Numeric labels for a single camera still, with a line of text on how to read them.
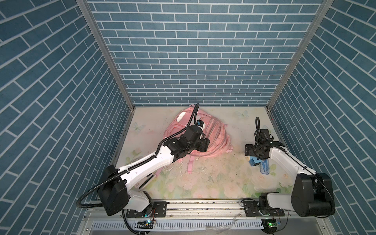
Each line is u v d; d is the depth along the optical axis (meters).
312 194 0.42
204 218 0.72
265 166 0.89
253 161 0.86
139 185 0.80
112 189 0.39
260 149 0.65
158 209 0.74
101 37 0.81
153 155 0.48
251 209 0.73
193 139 0.59
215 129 0.91
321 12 0.73
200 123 0.68
